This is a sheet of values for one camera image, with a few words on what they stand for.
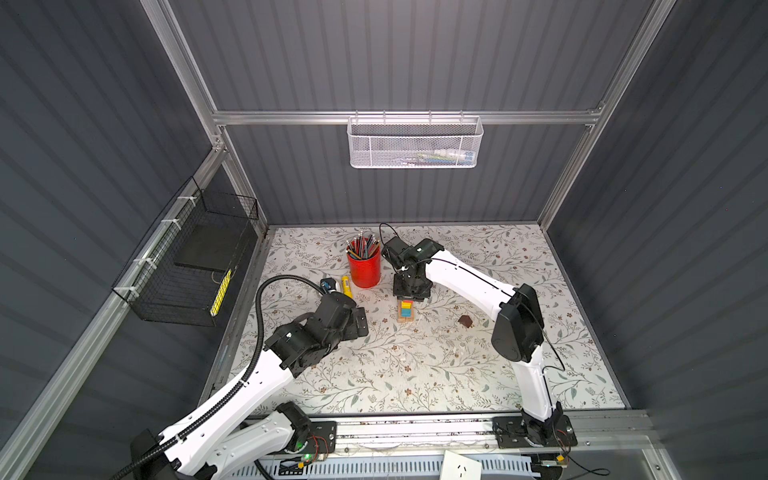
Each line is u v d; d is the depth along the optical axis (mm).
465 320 915
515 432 729
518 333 523
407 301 912
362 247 965
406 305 912
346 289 998
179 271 717
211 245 762
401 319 937
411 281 723
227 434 429
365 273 1011
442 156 919
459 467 667
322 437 725
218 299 672
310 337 518
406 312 932
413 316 953
